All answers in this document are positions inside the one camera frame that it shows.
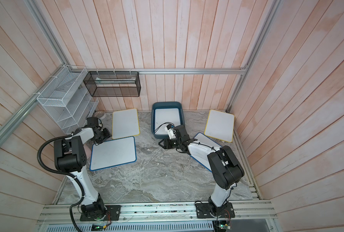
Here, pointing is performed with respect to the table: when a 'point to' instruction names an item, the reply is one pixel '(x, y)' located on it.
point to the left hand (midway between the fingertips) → (110, 136)
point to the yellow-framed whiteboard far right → (220, 125)
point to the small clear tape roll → (100, 114)
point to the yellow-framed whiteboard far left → (125, 123)
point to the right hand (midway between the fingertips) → (161, 142)
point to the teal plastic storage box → (162, 105)
